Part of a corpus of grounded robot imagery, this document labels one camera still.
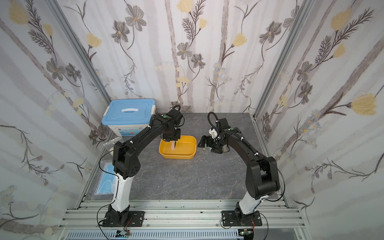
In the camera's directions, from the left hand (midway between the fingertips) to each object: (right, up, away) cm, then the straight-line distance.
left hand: (179, 138), depth 91 cm
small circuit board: (-24, -45, -21) cm, 55 cm away
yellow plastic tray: (+4, -7, +2) cm, 8 cm away
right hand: (+18, -4, -6) cm, 19 cm away
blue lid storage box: (-33, +13, +4) cm, 35 cm away
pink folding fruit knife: (-4, -4, -3) cm, 6 cm away
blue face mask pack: (-42, -26, -6) cm, 50 cm away
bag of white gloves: (-49, -6, +10) cm, 50 cm away
